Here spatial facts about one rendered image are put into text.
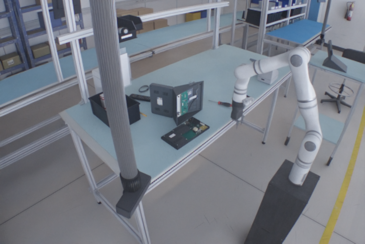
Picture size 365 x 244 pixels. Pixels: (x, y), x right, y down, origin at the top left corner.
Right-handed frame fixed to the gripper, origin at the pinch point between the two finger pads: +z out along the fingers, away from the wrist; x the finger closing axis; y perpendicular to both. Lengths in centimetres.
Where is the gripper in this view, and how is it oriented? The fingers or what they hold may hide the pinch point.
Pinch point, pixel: (238, 127)
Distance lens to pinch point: 142.6
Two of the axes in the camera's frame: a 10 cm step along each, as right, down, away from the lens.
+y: -7.4, -3.7, 5.7
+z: 0.0, 8.4, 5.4
